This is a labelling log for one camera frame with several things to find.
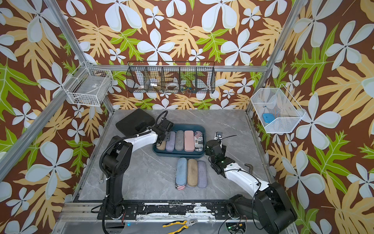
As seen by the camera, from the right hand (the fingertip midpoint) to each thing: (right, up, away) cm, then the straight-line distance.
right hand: (212, 143), depth 88 cm
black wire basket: (-42, +44, +10) cm, 62 cm away
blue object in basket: (+30, +15, -7) cm, 35 cm away
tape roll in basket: (-27, +38, +16) cm, 49 cm away
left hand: (-31, +6, +13) cm, 34 cm away
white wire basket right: (+38, +19, -4) cm, 42 cm away
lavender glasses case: (-7, -19, -5) cm, 21 cm away
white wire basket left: (-74, +34, -3) cm, 82 cm away
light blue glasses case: (-19, -15, -7) cm, 25 cm away
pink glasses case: (-14, 0, +11) cm, 18 cm away
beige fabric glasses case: (-30, -2, -1) cm, 30 cm away
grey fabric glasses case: (-21, 0, +10) cm, 23 cm away
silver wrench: (-67, -22, -2) cm, 71 cm away
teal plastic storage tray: (-19, -9, +7) cm, 22 cm away
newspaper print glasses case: (-8, -3, +8) cm, 11 cm away
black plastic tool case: (-53, +13, +18) cm, 58 cm away
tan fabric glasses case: (-13, -16, -7) cm, 21 cm away
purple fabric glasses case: (-27, -3, +8) cm, 28 cm away
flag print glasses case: (-20, -24, -8) cm, 32 cm away
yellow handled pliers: (-15, -37, -18) cm, 44 cm away
